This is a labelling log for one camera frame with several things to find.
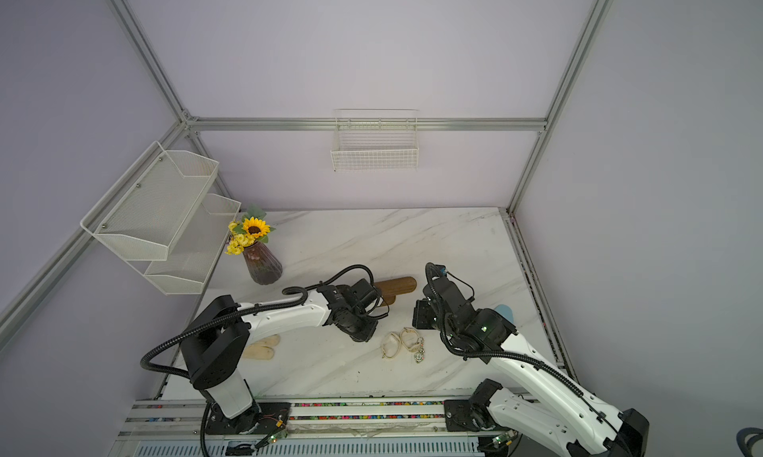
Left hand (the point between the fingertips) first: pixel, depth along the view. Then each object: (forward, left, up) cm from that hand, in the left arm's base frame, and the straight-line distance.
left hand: (368, 335), depth 85 cm
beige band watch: (-2, -4, -2) cm, 5 cm away
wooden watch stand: (+13, -6, +4) cm, 15 cm away
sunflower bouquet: (+24, +34, +21) cm, 46 cm away
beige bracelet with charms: (-3, -14, -1) cm, 15 cm away
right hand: (+1, -14, +13) cm, 20 cm away
